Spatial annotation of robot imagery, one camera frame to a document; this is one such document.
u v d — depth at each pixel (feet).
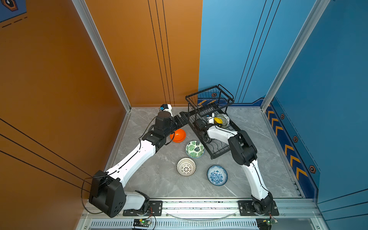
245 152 1.94
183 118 2.27
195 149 3.09
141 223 2.31
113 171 1.41
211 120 2.97
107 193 1.31
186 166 2.85
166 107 2.32
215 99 3.31
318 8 2.29
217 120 3.22
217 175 2.73
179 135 3.25
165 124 1.92
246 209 2.38
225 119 3.09
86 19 2.39
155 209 2.42
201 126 2.73
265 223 2.29
